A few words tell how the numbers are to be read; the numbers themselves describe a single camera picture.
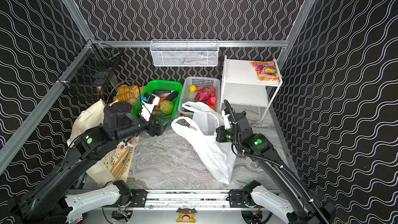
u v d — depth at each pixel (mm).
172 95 1104
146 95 503
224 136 638
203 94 1033
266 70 803
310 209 382
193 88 1164
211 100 1031
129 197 677
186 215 686
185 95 1077
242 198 663
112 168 679
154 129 542
